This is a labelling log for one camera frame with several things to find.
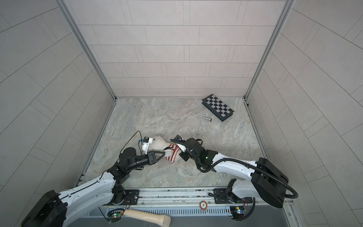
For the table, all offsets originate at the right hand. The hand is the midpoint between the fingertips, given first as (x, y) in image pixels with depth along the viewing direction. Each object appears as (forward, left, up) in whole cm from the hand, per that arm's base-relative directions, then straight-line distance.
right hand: (179, 147), depth 81 cm
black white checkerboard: (+32, -29, -4) cm, 43 cm away
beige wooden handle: (-32, +9, -4) cm, 34 cm away
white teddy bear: (+1, +12, +2) cm, 12 cm away
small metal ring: (+28, -16, -7) cm, 33 cm away
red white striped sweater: (-3, +2, +2) cm, 4 cm away
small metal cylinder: (+24, -22, -7) cm, 33 cm away
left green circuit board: (-30, +31, -7) cm, 44 cm away
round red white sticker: (-27, -11, -9) cm, 31 cm away
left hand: (-6, +6, +4) cm, 9 cm away
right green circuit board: (-31, -28, -10) cm, 43 cm away
